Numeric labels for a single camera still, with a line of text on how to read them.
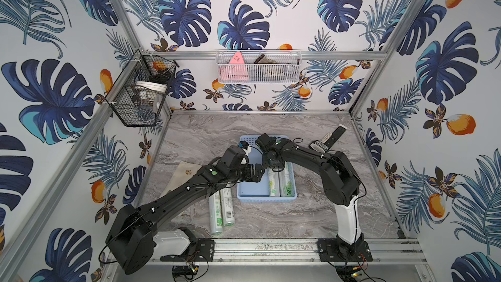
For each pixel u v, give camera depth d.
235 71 0.89
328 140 1.07
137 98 0.92
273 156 0.70
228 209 0.81
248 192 0.88
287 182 0.88
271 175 0.90
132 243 0.40
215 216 0.79
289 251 0.75
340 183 0.52
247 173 0.70
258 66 0.92
